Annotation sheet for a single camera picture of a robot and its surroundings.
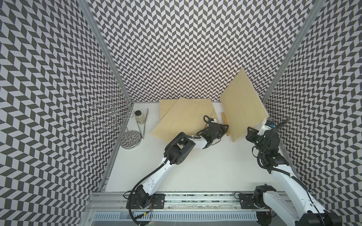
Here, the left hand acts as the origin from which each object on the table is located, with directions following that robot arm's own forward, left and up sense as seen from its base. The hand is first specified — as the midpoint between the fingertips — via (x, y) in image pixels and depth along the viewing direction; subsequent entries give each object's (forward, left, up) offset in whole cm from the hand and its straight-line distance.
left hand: (229, 126), depth 98 cm
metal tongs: (+5, +61, -4) cm, 61 cm away
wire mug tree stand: (+5, +82, +6) cm, 82 cm away
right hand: (-11, -6, +12) cm, 18 cm away
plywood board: (+9, +31, 0) cm, 32 cm away
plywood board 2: (+23, +48, -2) cm, 54 cm away
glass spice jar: (+6, +63, +3) cm, 64 cm away
